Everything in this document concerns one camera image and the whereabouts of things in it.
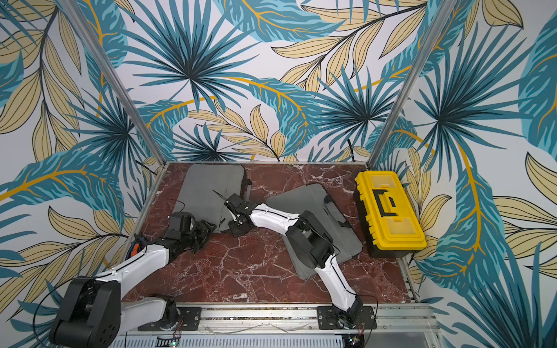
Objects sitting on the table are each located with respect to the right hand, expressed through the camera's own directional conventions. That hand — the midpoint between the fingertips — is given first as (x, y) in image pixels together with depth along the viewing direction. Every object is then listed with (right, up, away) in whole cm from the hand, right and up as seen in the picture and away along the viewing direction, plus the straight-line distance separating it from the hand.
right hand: (237, 229), depth 94 cm
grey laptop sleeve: (+35, +12, +7) cm, 37 cm away
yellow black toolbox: (+58, +8, -13) cm, 60 cm away
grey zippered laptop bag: (-18, +17, +13) cm, 28 cm away
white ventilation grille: (+2, -31, -23) cm, 39 cm away
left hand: (-8, 0, -5) cm, 10 cm away
